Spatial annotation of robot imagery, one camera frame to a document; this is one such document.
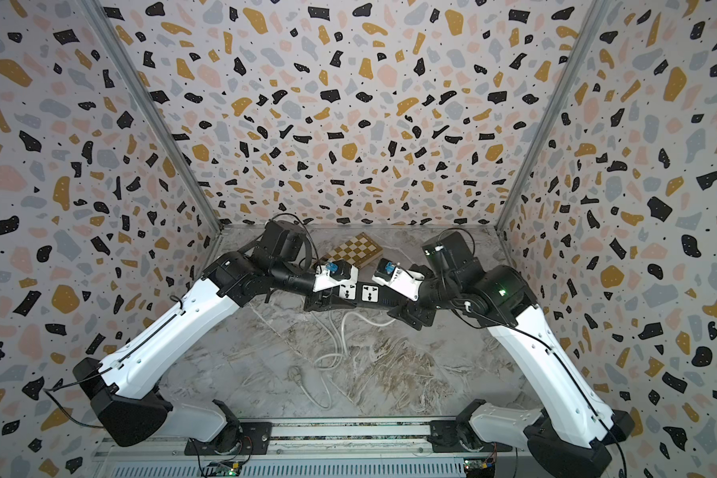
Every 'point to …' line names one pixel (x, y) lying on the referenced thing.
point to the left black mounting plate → (254, 440)
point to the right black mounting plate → (447, 437)
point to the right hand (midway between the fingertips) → (398, 295)
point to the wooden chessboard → (358, 250)
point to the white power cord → (295, 372)
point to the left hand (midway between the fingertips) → (355, 288)
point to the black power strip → (371, 295)
